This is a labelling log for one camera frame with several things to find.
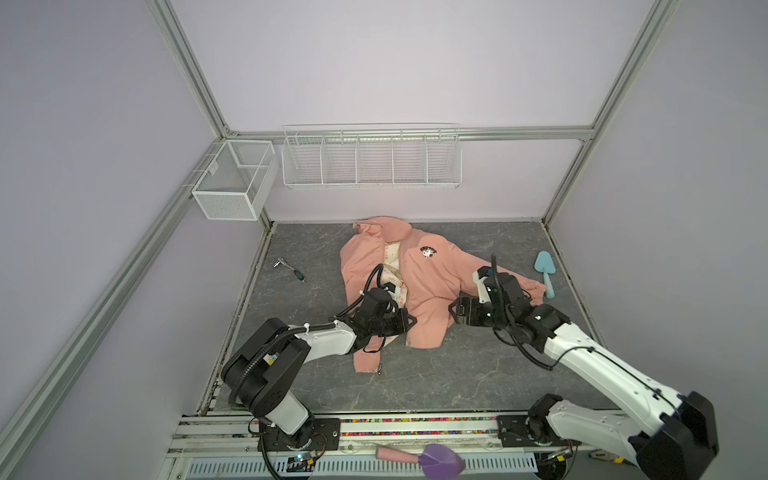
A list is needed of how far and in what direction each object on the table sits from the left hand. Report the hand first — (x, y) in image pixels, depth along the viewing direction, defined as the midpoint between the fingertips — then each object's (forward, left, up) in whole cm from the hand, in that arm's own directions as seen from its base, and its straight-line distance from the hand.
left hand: (418, 325), depth 86 cm
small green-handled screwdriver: (+25, +40, -6) cm, 47 cm away
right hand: (0, -12, +8) cm, 14 cm away
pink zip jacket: (+18, -5, -2) cm, 19 cm away
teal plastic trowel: (+24, -50, -7) cm, 56 cm away
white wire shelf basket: (+50, +11, +24) cm, 56 cm away
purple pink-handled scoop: (-32, -2, -6) cm, 33 cm away
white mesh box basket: (+50, +58, +16) cm, 78 cm away
